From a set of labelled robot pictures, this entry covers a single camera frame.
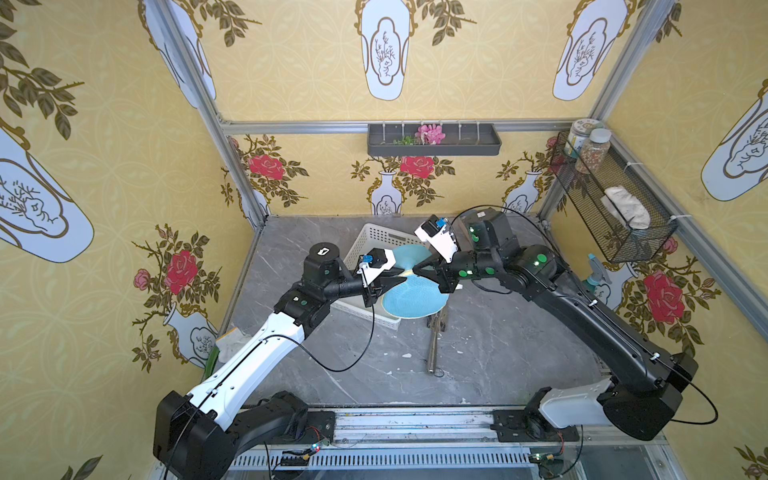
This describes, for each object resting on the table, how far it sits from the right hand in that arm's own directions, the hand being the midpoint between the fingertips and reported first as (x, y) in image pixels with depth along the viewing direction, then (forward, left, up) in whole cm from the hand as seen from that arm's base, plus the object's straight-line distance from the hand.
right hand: (422, 261), depth 67 cm
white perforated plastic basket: (+32, +16, -29) cm, 46 cm away
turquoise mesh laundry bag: (-4, 0, -7) cm, 9 cm away
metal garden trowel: (+1, -6, -34) cm, 35 cm away
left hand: (+1, +7, -3) cm, 7 cm away
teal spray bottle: (+7, -47, -14) cm, 50 cm away
